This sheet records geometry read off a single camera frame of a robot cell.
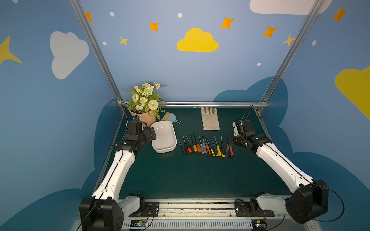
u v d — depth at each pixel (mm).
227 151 959
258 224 730
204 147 984
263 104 1173
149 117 975
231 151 957
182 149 972
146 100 868
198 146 981
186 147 979
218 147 982
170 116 1178
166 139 1019
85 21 735
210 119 1148
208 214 737
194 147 969
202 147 982
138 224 718
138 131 616
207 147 981
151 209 736
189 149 959
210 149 957
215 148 981
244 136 627
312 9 712
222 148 982
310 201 397
